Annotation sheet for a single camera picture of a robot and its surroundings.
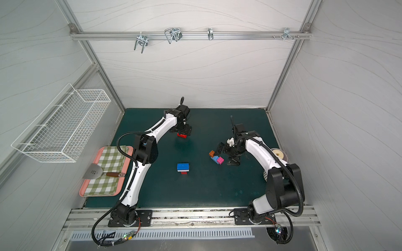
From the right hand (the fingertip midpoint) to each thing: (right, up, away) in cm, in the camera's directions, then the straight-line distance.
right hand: (221, 158), depth 83 cm
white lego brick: (-21, -7, +1) cm, 22 cm away
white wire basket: (-73, +15, -16) cm, 76 cm away
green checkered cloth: (-65, -3, +10) cm, 66 cm away
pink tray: (-74, -2, +11) cm, 75 cm away
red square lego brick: (-20, -9, +3) cm, 23 cm away
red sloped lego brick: (-25, +10, +22) cm, 35 cm away
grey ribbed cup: (+24, -9, -1) cm, 25 cm away
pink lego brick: (0, -3, +7) cm, 8 cm away
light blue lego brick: (-3, -3, +9) cm, 10 cm away
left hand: (-23, +13, +20) cm, 33 cm away
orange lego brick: (-5, +1, +10) cm, 11 cm away
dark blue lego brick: (-21, -4, 0) cm, 21 cm away
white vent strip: (-45, -32, -14) cm, 57 cm away
